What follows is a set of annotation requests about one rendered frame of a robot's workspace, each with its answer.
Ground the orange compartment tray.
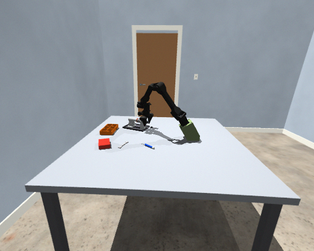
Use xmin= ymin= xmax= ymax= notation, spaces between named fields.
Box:
xmin=99 ymin=124 xmax=118 ymax=135

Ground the red block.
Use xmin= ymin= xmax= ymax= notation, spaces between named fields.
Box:
xmin=98 ymin=138 xmax=110 ymax=150

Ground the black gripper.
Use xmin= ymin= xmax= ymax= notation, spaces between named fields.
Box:
xmin=139 ymin=110 xmax=153 ymax=127

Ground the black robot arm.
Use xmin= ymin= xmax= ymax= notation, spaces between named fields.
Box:
xmin=137 ymin=82 xmax=189 ymax=126

